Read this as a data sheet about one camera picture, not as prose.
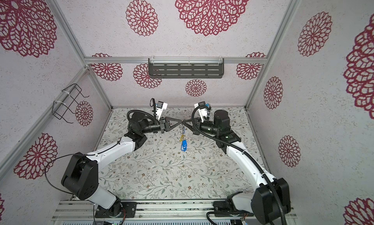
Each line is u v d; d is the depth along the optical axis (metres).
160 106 0.67
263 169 0.44
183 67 0.96
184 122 0.70
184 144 0.74
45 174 0.44
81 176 0.44
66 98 0.78
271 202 0.39
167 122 0.67
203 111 0.65
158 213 0.73
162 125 0.65
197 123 0.63
